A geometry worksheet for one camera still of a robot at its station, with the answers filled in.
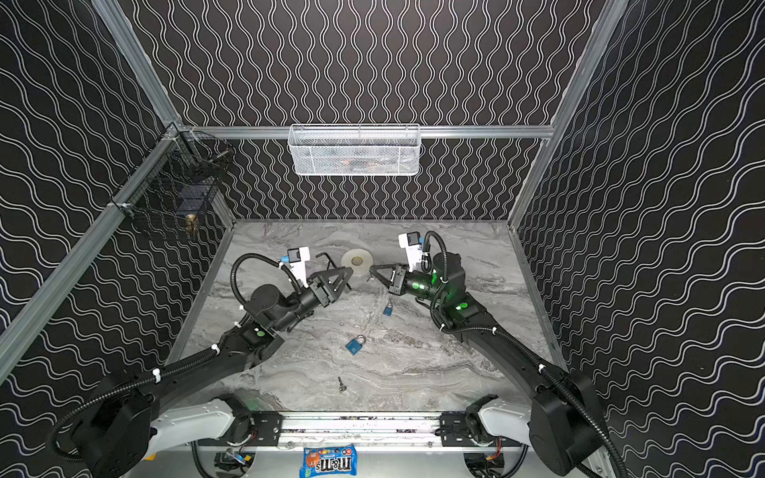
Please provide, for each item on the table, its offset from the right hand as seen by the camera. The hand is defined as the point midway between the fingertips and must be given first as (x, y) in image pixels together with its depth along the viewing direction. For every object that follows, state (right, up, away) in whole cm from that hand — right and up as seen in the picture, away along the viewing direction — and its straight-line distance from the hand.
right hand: (371, 271), depth 71 cm
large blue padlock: (-6, -23, +16) cm, 29 cm away
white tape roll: (-6, +2, +37) cm, 37 cm away
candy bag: (-10, -44, -2) cm, 45 cm away
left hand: (-3, 0, -5) cm, 6 cm away
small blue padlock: (+5, -14, +25) cm, 29 cm away
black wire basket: (-64, +29, +26) cm, 75 cm away
